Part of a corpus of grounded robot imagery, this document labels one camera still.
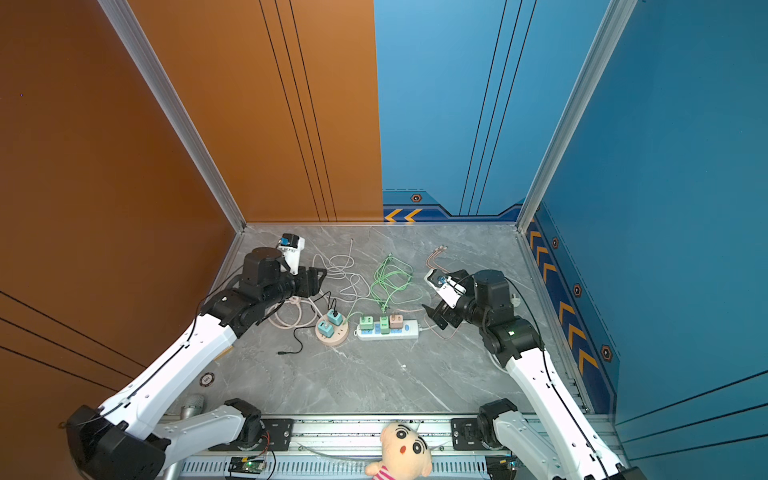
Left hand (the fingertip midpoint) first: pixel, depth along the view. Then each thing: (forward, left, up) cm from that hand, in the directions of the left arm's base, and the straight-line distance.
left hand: (317, 267), depth 77 cm
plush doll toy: (-39, -23, -16) cm, 48 cm away
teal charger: (-9, -1, -17) cm, 20 cm away
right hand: (-5, -31, -2) cm, 31 cm away
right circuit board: (-40, -46, -25) cm, 66 cm away
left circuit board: (-40, +15, -26) cm, 50 cm away
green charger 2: (-8, -17, -17) cm, 26 cm away
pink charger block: (-6, -21, -17) cm, 28 cm away
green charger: (-7, -12, -17) cm, 23 cm away
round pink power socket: (-7, -4, -22) cm, 24 cm away
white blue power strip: (-7, -25, -22) cm, 34 cm away
